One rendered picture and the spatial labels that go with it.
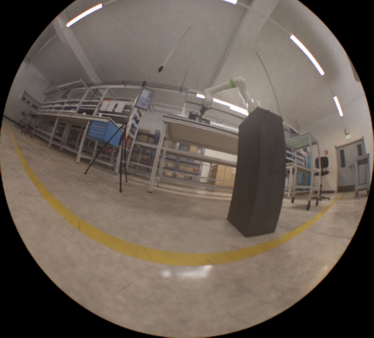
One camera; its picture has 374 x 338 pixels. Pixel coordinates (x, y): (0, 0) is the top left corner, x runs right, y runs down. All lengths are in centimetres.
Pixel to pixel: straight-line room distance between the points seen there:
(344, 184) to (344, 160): 106
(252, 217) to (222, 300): 46
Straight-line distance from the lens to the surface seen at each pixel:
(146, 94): 261
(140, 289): 35
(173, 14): 366
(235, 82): 134
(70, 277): 37
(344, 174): 691
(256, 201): 65
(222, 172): 507
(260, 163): 65
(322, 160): 331
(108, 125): 207
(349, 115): 747
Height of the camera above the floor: 30
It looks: 13 degrees up
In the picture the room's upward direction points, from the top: 11 degrees clockwise
